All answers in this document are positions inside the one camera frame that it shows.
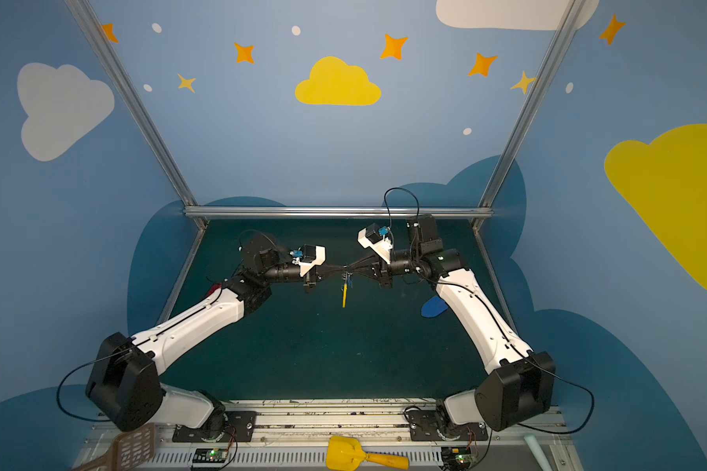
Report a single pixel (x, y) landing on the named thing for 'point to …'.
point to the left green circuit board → (210, 455)
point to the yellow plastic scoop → (346, 453)
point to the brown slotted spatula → (131, 449)
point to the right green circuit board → (456, 458)
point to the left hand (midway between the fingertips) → (346, 266)
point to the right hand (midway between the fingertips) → (355, 265)
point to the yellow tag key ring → (345, 292)
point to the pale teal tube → (537, 452)
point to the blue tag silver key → (347, 276)
